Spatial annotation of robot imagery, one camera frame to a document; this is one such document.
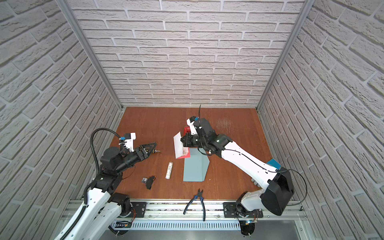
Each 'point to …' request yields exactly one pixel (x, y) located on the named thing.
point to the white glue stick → (169, 170)
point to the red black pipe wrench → (187, 129)
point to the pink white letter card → (181, 151)
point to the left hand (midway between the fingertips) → (155, 144)
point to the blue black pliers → (199, 195)
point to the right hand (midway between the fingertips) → (180, 139)
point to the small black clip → (148, 181)
